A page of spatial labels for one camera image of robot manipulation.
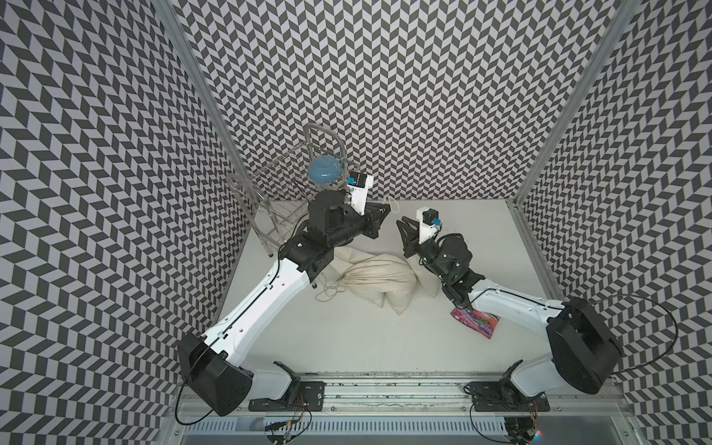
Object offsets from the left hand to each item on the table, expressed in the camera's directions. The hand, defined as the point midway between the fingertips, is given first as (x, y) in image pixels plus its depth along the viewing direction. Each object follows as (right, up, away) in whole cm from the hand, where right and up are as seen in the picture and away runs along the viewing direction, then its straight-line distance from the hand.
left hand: (387, 207), depth 67 cm
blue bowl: (-19, +13, +20) cm, 31 cm away
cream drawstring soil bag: (+9, -22, +21) cm, 31 cm away
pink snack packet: (+31, -35, +18) cm, 50 cm away
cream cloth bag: (-4, -20, +17) cm, 27 cm away
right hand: (+5, -4, +12) cm, 14 cm away
